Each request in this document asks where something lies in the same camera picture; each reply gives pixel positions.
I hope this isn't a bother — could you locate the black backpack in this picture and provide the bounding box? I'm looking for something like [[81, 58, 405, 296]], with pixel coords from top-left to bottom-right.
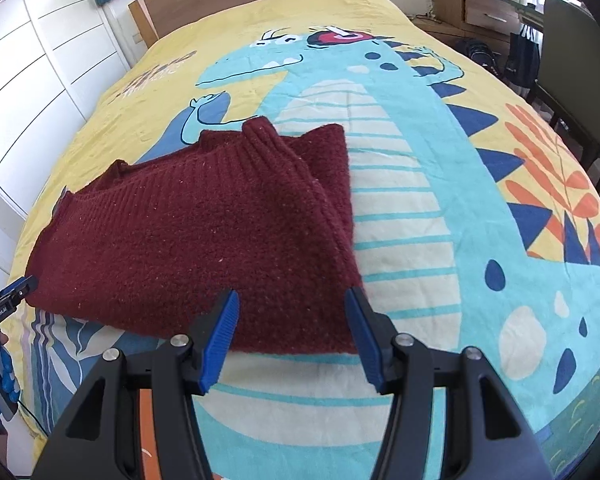
[[455, 37, 499, 74]]

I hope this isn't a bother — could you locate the person's left hand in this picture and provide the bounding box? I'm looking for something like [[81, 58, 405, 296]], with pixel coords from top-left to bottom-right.
[[0, 344, 23, 420]]

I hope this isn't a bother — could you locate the wooden drawer cabinet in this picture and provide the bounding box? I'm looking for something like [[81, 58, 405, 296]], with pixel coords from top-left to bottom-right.
[[429, 0, 522, 37]]

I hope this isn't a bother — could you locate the black bag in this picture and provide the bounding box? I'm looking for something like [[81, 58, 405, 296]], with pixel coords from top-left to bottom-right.
[[505, 22, 542, 92]]

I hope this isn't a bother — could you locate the white wardrobe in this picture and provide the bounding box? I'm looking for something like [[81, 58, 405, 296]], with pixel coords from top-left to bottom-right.
[[0, 0, 132, 213]]

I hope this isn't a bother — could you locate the grey office chair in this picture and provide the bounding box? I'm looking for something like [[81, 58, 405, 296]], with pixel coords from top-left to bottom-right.
[[527, 0, 600, 192]]

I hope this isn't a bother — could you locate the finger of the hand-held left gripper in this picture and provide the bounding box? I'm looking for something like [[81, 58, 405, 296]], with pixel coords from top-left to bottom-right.
[[0, 279, 39, 311]]

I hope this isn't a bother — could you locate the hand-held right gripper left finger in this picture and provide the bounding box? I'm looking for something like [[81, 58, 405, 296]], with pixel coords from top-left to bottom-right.
[[32, 289, 241, 480]]

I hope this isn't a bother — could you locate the wooden bed headboard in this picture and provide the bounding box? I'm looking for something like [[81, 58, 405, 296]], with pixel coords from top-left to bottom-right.
[[128, 0, 371, 57]]

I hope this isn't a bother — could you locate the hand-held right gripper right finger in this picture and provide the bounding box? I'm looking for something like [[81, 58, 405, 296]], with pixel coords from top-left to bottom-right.
[[344, 287, 556, 480]]

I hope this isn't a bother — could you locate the black cable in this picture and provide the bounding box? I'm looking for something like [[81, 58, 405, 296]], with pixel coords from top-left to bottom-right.
[[16, 399, 52, 442]]

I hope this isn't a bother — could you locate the yellow dinosaur printed blanket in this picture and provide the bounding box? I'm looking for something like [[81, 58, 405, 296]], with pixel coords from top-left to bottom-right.
[[7, 0, 600, 480]]

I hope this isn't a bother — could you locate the dark red knitted sweater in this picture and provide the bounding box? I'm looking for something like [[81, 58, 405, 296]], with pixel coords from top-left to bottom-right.
[[25, 116, 367, 357]]

